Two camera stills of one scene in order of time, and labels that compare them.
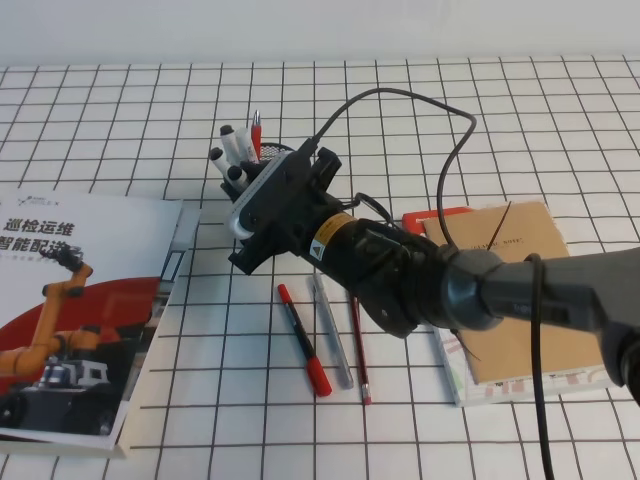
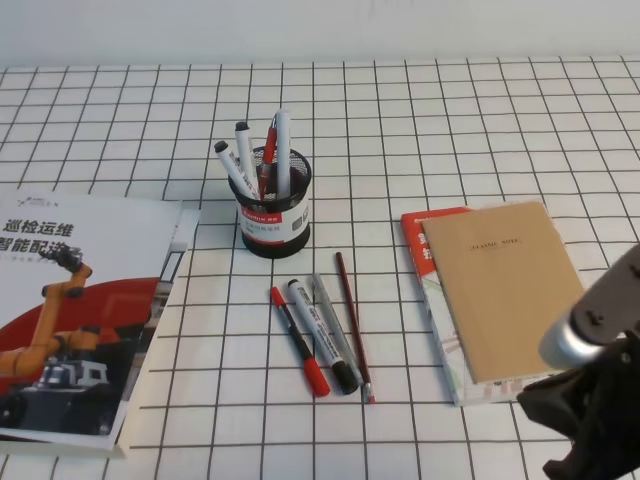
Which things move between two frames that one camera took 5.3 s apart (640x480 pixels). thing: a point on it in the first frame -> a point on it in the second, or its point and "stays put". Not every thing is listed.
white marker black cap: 237,176 -> 342,373
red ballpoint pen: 256,133 -> 269,156
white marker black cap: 231,148 -> 242,130
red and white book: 466,392 stays put
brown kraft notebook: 503,350 stays put
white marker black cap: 220,160 -> 233,166
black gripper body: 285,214 -> 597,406
